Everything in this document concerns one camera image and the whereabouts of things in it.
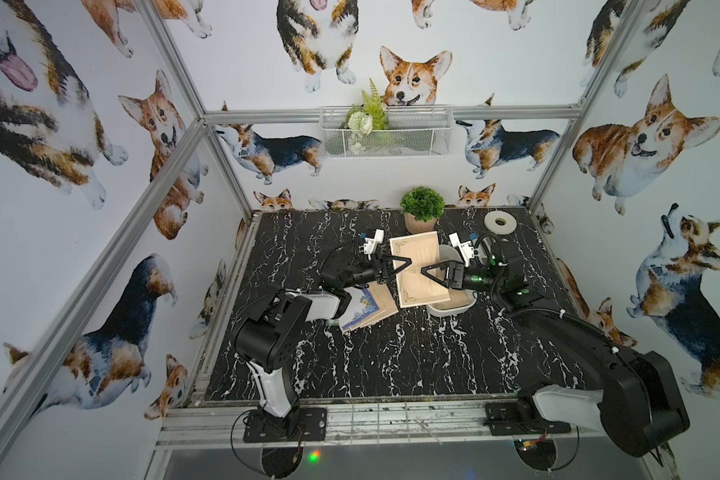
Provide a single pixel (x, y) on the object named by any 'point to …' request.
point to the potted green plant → (421, 207)
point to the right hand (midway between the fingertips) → (424, 272)
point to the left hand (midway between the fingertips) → (414, 264)
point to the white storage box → (461, 300)
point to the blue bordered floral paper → (360, 305)
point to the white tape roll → (500, 222)
